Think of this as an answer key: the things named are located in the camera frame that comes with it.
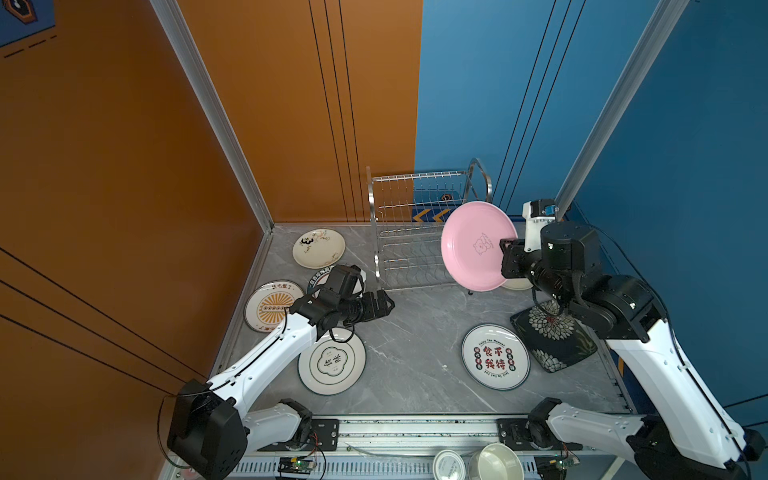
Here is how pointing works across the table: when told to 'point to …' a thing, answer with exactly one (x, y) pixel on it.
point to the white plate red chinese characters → (497, 356)
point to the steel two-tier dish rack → (408, 216)
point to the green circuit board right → (562, 464)
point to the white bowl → (495, 461)
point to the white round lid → (448, 465)
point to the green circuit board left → (297, 464)
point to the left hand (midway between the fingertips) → (383, 305)
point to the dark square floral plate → (553, 337)
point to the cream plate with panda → (319, 248)
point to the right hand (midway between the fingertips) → (499, 242)
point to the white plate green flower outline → (335, 364)
